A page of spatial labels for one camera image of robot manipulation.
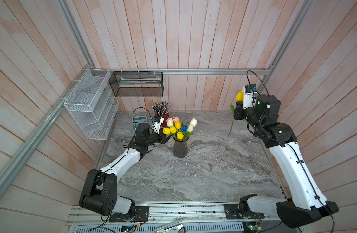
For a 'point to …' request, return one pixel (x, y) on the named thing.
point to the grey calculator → (137, 120)
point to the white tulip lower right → (190, 127)
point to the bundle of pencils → (161, 109)
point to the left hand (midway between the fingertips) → (171, 134)
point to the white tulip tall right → (193, 122)
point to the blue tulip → (184, 128)
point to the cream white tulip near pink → (170, 122)
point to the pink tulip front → (175, 119)
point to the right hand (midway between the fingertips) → (236, 101)
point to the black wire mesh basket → (137, 84)
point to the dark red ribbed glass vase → (180, 147)
